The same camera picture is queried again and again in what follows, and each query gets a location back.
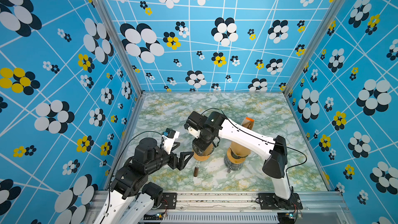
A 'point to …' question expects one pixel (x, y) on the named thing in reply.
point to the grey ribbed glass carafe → (234, 166)
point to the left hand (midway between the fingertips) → (186, 148)
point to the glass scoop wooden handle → (196, 171)
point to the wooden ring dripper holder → (235, 160)
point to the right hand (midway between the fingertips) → (200, 145)
